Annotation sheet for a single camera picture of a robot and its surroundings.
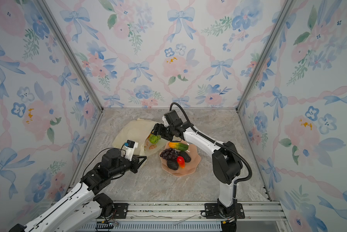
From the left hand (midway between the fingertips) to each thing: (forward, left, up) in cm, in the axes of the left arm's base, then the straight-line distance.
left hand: (147, 157), depth 74 cm
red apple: (+4, -18, -11) cm, 21 cm away
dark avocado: (+1, -13, -12) cm, 18 cm away
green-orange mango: (+13, -16, -10) cm, 23 cm away
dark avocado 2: (+6, -22, -13) cm, 26 cm away
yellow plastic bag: (+15, +6, +3) cm, 16 cm away
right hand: (+16, -3, -1) cm, 16 cm away
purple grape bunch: (+6, -12, -8) cm, 15 cm away
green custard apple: (+18, -1, -12) cm, 22 cm away
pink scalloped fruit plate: (+1, -23, -16) cm, 28 cm away
